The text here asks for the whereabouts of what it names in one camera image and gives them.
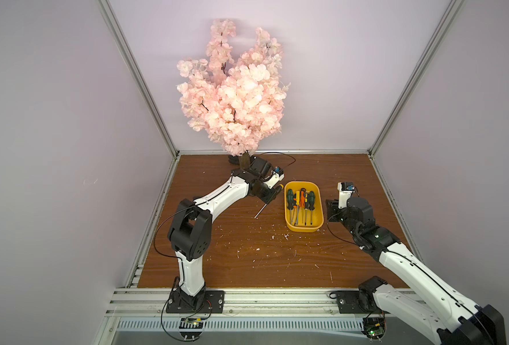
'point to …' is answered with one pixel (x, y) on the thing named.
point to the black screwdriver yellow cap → (274, 195)
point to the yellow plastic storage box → (318, 213)
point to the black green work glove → (234, 159)
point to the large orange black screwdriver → (303, 200)
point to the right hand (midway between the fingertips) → (331, 196)
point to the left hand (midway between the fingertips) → (276, 194)
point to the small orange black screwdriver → (295, 206)
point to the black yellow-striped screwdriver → (305, 205)
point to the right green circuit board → (374, 328)
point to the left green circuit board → (190, 328)
